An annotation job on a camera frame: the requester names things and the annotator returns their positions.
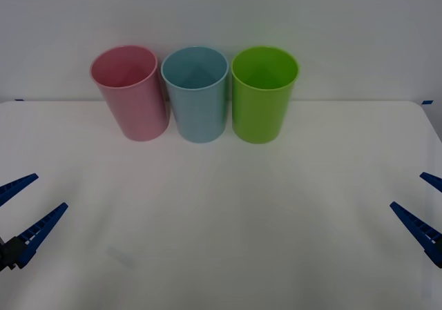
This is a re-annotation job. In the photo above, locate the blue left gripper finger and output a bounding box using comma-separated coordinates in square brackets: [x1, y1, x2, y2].
[0, 173, 39, 207]
[7, 202, 69, 269]

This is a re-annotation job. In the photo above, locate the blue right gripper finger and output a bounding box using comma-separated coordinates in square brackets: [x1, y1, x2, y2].
[419, 172, 442, 192]
[390, 201, 442, 269]

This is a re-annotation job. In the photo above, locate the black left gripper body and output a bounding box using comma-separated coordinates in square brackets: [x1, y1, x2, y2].
[0, 237, 17, 272]

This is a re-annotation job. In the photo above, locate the pink plastic waste bin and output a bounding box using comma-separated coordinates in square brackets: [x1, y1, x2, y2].
[89, 44, 171, 142]

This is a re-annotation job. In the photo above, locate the green plastic waste bin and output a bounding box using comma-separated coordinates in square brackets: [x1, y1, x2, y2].
[230, 45, 300, 145]

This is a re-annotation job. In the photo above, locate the pale blue plastic waste bin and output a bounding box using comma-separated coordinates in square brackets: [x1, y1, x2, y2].
[160, 46, 230, 144]

